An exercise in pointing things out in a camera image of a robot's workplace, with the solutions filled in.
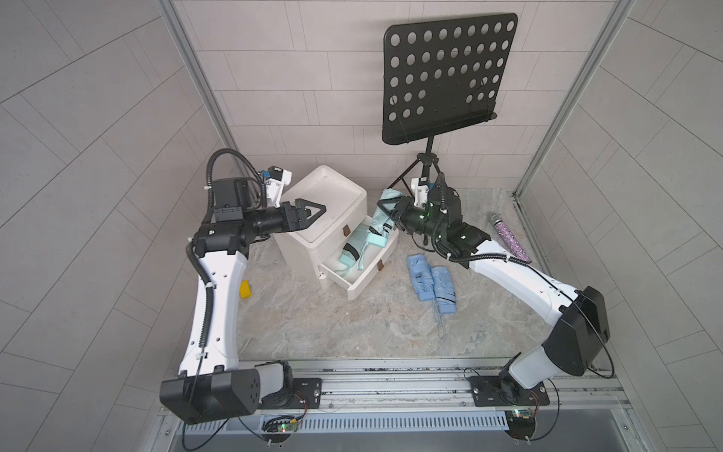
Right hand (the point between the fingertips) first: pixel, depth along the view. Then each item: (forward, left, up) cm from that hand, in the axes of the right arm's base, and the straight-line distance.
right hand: (377, 206), depth 72 cm
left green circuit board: (-42, +26, -29) cm, 57 cm away
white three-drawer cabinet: (-4, +12, -10) cm, 17 cm away
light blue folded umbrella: (-6, -13, -28) cm, 31 cm away
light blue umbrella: (-10, -20, -29) cm, 36 cm away
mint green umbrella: (+1, +8, -19) cm, 21 cm away
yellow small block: (-6, +44, -29) cm, 53 cm away
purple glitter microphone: (+3, -49, -31) cm, 58 cm away
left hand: (-4, +13, +4) cm, 15 cm away
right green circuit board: (-43, -33, -32) cm, 63 cm away
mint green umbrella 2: (-5, -1, 0) cm, 5 cm away
